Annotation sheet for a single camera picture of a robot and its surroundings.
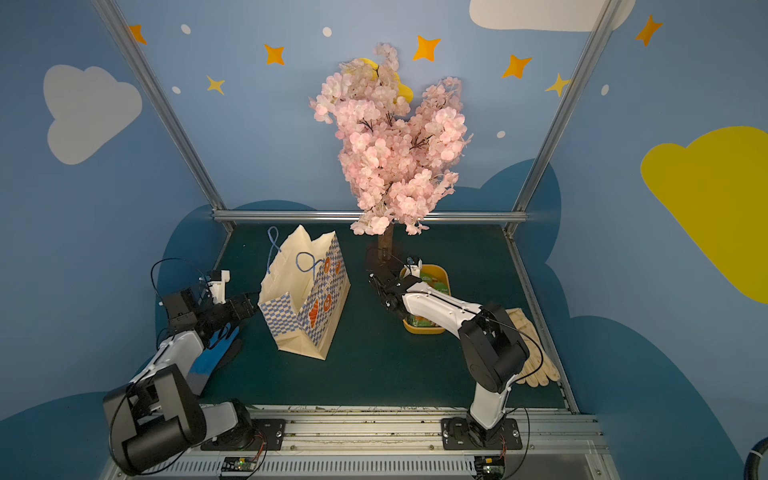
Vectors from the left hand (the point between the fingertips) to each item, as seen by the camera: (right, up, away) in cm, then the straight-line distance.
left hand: (256, 292), depth 86 cm
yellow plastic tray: (+56, +4, +15) cm, 58 cm away
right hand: (+49, +1, +5) cm, 50 cm away
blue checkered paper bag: (+13, 0, +4) cm, 13 cm away
